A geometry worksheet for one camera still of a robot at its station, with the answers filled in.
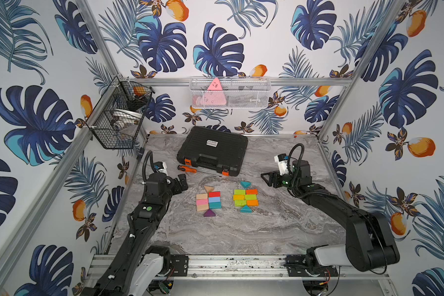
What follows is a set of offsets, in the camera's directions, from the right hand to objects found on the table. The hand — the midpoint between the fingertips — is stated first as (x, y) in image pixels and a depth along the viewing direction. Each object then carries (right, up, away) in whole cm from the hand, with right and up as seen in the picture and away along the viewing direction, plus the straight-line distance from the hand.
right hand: (268, 173), depth 89 cm
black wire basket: (-70, +24, -5) cm, 74 cm away
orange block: (-7, -11, +8) cm, 15 cm away
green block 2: (-13, -15, +2) cm, 20 cm away
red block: (-26, -12, +6) cm, 30 cm away
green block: (-13, -10, +7) cm, 18 cm away
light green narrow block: (-8, -12, +4) cm, 15 cm away
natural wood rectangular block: (-32, -12, +5) cm, 35 cm away
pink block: (-33, -15, +3) cm, 36 cm away
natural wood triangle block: (-29, -9, +7) cm, 31 cm away
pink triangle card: (-26, +38, +1) cm, 46 cm away
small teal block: (-11, -18, +1) cm, 21 cm away
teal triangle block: (-9, -7, +9) cm, 15 cm away
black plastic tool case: (-23, +11, +20) cm, 33 cm away
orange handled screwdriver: (-45, +1, +15) cm, 47 cm away
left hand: (-42, 0, -9) cm, 43 cm away
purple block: (-28, -19, -1) cm, 34 cm away
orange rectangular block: (-7, -15, +4) cm, 17 cm away
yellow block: (-14, -13, +6) cm, 20 cm away
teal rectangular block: (-25, -16, +2) cm, 30 cm away
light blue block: (-27, -14, +4) cm, 30 cm away
